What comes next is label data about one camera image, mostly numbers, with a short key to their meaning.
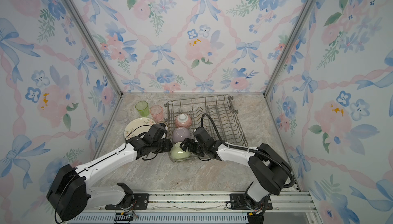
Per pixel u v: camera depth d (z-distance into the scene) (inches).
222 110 43.3
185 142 30.8
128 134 36.7
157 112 43.2
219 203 29.5
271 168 17.9
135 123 39.5
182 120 38.6
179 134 35.5
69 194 15.7
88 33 33.8
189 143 30.6
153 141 25.1
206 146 26.5
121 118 40.3
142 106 41.0
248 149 19.5
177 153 33.0
